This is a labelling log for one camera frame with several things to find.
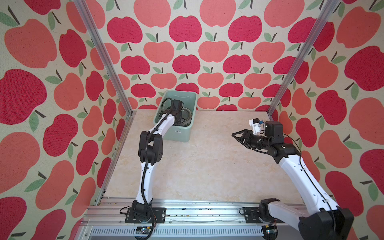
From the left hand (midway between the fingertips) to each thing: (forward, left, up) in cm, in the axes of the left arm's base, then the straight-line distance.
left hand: (183, 115), depth 106 cm
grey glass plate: (+3, -2, -4) cm, 6 cm away
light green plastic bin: (-17, +3, +2) cm, 18 cm away
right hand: (-30, -30, +15) cm, 44 cm away
